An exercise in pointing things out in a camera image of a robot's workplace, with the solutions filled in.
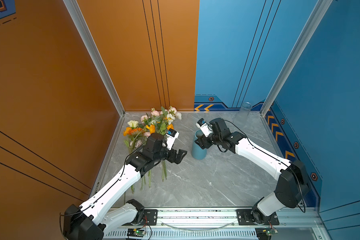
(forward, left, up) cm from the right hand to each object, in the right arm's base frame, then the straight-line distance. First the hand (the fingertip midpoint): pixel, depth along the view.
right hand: (199, 136), depth 84 cm
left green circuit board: (-43, +30, -18) cm, 56 cm away
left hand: (-9, +11, +4) cm, 15 cm away
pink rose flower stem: (+27, +40, -12) cm, 50 cm away
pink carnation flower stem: (+24, +25, -12) cm, 36 cm away
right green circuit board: (-42, -32, -18) cm, 56 cm away
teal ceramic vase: (-5, +1, -9) cm, 10 cm away
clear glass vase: (+28, -34, -13) cm, 46 cm away
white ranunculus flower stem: (-12, +22, -17) cm, 30 cm away
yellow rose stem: (-16, +29, -17) cm, 38 cm away
